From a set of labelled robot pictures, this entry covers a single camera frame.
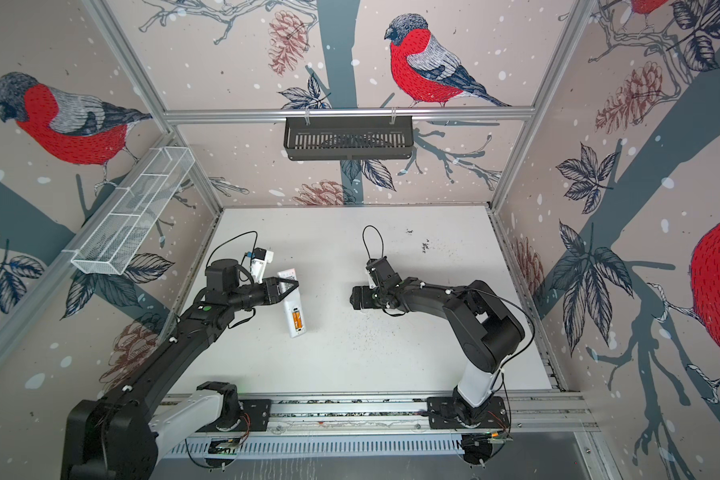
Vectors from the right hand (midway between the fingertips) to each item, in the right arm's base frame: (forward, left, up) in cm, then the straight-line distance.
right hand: (360, 302), depth 93 cm
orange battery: (-12, +15, +11) cm, 22 cm away
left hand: (-5, +16, +17) cm, 24 cm away
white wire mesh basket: (+8, +59, +32) cm, 68 cm away
